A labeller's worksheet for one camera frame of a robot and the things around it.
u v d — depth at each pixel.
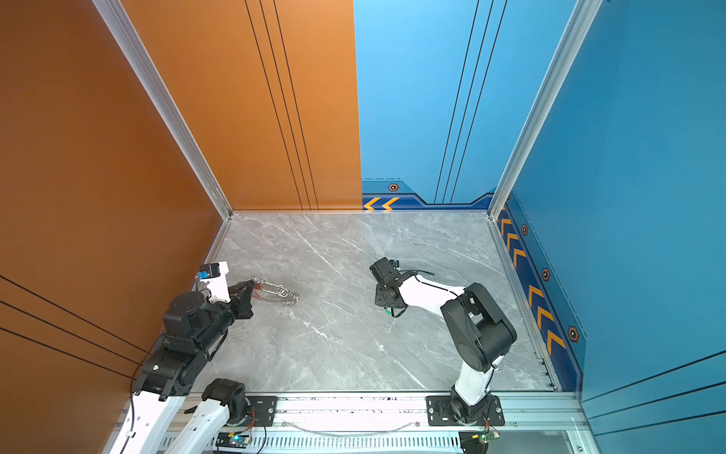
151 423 0.44
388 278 0.73
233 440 0.71
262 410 0.74
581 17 0.70
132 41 0.74
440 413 0.72
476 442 0.70
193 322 0.50
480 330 0.47
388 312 0.91
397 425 0.73
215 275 0.58
